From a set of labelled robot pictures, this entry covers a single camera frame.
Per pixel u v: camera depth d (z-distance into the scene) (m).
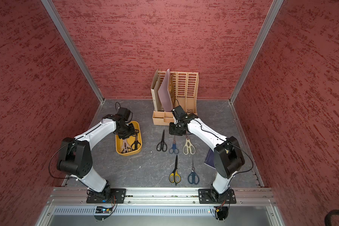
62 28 0.79
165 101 1.02
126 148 0.90
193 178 0.81
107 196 0.67
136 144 0.93
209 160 0.87
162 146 0.92
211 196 0.66
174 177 0.79
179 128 0.73
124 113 0.74
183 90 1.17
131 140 0.94
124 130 0.76
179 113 0.69
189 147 0.92
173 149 0.93
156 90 0.88
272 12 0.73
